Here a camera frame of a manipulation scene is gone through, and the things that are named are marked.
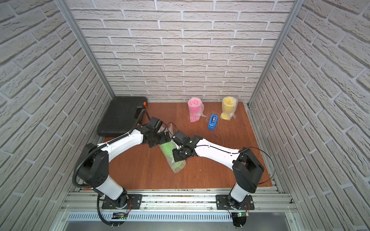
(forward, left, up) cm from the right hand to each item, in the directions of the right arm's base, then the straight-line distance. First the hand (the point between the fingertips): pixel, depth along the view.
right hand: (177, 157), depth 81 cm
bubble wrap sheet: (+6, +6, 0) cm, 8 cm away
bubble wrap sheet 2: (+33, -19, -2) cm, 38 cm away
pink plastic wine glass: (+31, -13, +8) cm, 34 cm away
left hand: (+13, +7, 0) cm, 14 cm away
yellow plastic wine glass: (+33, -37, +8) cm, 50 cm away
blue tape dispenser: (+28, -26, -5) cm, 38 cm away
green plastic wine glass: (+6, +6, 0) cm, 8 cm away
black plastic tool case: (+35, +41, -1) cm, 55 cm away
